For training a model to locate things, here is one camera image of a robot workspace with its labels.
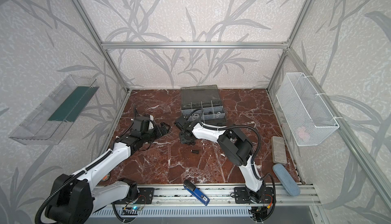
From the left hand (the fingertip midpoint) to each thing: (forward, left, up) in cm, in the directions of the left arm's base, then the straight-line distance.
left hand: (167, 125), depth 85 cm
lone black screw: (-10, -15, -12) cm, 22 cm away
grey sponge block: (-12, -63, -8) cm, 65 cm away
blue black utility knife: (-30, -16, -7) cm, 35 cm away
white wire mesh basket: (-11, -64, +23) cm, 68 cm away
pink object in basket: (-8, -69, +9) cm, 70 cm away
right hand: (0, -9, -11) cm, 14 cm away
